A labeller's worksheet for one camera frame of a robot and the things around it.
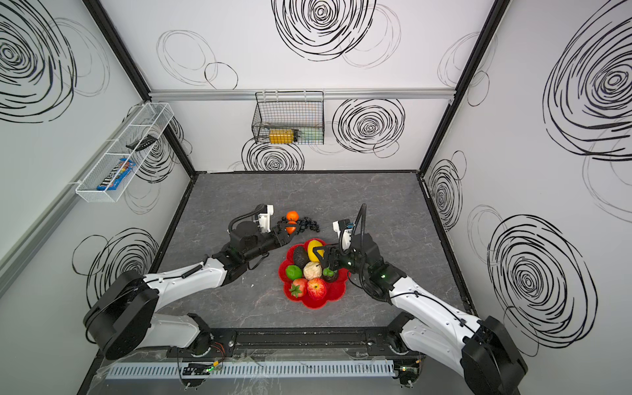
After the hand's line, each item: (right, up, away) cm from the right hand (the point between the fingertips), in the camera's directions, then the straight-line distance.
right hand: (320, 249), depth 77 cm
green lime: (-9, -9, +7) cm, 15 cm away
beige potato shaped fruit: (-3, -8, +5) cm, 10 cm away
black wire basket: (-12, +49, +22) cm, 55 cm away
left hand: (-8, +6, +3) cm, 11 cm away
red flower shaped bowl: (+5, -14, +4) cm, 16 cm away
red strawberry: (-7, -13, +2) cm, 15 cm away
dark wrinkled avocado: (-7, -5, +10) cm, 13 cm away
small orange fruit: (-10, +10, +8) cm, 16 cm away
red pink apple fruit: (-1, -13, +1) cm, 13 cm away
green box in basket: (-3, +38, +11) cm, 40 cm away
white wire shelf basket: (-64, +46, +15) cm, 80 cm away
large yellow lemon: (-2, -1, +12) cm, 12 cm away
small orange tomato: (-10, +6, +2) cm, 12 cm away
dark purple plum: (+4, -12, +6) cm, 14 cm away
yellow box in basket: (-14, +39, +11) cm, 43 cm away
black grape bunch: (-6, +6, +21) cm, 23 cm away
